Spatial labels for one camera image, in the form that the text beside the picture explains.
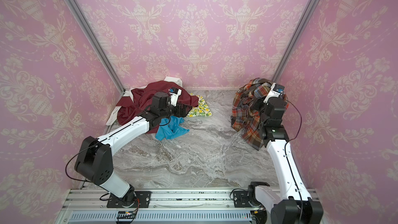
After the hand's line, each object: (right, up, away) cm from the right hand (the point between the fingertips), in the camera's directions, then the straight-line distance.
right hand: (263, 92), depth 73 cm
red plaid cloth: (-6, -13, +13) cm, 19 cm away
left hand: (-37, -7, +11) cm, 39 cm away
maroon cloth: (-75, -7, +31) cm, 81 cm away
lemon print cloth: (-29, -9, +32) cm, 44 cm away
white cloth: (-89, -16, +30) cm, 95 cm away
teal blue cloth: (-48, -20, +20) cm, 56 cm away
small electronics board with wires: (-65, -58, 0) cm, 87 cm away
